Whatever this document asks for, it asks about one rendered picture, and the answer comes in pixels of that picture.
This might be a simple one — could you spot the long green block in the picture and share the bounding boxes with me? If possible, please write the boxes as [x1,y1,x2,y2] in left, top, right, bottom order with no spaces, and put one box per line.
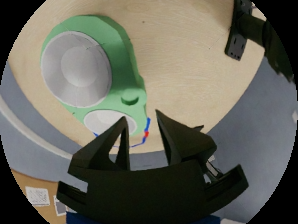
[40,14,147,137]

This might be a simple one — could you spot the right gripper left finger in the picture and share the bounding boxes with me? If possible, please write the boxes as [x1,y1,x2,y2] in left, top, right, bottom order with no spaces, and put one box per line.
[70,116,130,171]

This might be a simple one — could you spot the grey steel bowl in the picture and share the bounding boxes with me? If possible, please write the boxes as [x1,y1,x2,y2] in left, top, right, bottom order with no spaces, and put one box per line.
[41,31,112,108]
[84,109,137,135]

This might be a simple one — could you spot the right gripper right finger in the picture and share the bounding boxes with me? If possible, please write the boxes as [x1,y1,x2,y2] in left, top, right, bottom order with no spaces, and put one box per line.
[155,109,217,166]

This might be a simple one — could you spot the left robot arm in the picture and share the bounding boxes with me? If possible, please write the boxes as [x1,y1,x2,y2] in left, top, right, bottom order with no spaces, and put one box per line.
[194,125,223,183]

